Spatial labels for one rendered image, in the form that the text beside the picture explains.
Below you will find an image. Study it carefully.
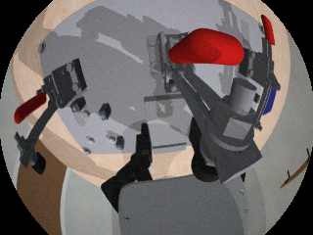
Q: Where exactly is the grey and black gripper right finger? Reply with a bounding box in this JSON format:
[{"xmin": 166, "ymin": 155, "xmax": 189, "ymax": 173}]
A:
[{"xmin": 189, "ymin": 117, "xmax": 246, "ymax": 182}]

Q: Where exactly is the blue rectangular block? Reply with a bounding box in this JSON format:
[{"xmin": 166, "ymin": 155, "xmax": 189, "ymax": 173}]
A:
[{"xmin": 263, "ymin": 89, "xmax": 277, "ymax": 116}]

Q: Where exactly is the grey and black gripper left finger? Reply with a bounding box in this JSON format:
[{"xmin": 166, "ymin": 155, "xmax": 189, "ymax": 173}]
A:
[{"xmin": 101, "ymin": 123, "xmax": 153, "ymax": 213}]

